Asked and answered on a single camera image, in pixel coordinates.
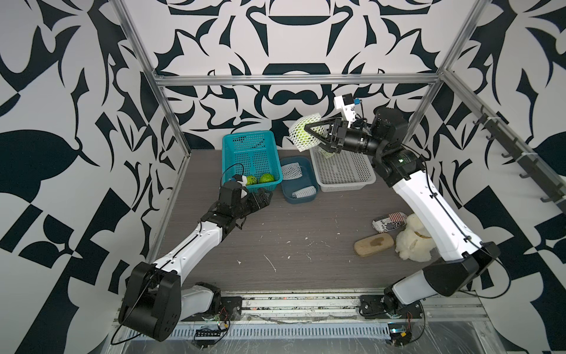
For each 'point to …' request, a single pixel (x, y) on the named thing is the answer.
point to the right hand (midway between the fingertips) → (307, 132)
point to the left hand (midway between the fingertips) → (262, 192)
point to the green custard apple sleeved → (326, 154)
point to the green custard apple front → (250, 180)
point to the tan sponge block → (373, 244)
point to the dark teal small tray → (309, 178)
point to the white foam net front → (305, 192)
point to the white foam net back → (292, 171)
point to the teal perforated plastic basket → (251, 153)
